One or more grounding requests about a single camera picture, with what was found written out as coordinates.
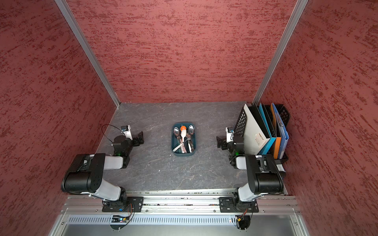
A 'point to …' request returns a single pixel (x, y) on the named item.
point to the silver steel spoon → (191, 130)
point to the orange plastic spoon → (183, 128)
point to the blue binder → (283, 132)
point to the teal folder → (272, 138)
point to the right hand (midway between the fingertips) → (224, 137)
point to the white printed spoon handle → (177, 147)
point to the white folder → (255, 138)
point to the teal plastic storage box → (190, 147)
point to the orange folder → (278, 139)
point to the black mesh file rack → (240, 127)
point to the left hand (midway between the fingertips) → (136, 135)
